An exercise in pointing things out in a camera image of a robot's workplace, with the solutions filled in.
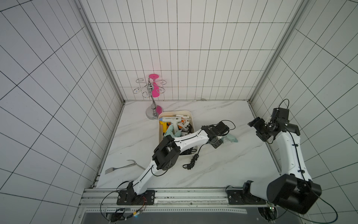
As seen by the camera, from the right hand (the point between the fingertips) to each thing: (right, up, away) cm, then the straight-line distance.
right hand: (247, 124), depth 80 cm
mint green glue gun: (-42, -7, +13) cm, 44 cm away
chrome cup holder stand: (-63, +7, +31) cm, 71 cm away
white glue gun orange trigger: (-37, -2, +20) cm, 42 cm away
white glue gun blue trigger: (-44, +2, +18) cm, 47 cm away
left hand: (-18, -12, +10) cm, 24 cm away
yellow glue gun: (-50, -2, +18) cm, 54 cm away
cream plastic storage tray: (-37, +6, +25) cm, 45 cm away
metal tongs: (-81, -28, +3) cm, 86 cm away
